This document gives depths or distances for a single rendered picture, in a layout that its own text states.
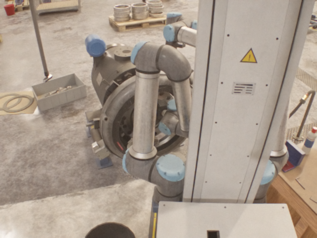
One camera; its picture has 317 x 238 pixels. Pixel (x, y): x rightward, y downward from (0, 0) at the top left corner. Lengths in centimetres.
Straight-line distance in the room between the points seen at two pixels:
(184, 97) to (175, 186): 46
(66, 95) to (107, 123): 167
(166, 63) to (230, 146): 43
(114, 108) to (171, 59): 73
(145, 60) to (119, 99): 61
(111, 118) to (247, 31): 118
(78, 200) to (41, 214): 31
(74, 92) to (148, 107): 225
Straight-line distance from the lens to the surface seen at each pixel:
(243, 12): 85
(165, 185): 142
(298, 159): 205
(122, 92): 175
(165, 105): 180
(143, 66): 121
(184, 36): 141
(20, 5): 908
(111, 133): 186
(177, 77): 118
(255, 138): 109
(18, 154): 293
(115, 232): 178
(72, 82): 384
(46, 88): 377
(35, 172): 266
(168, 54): 116
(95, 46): 233
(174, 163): 141
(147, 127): 133
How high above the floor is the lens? 179
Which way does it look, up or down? 36 degrees down
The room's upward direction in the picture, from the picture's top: straight up
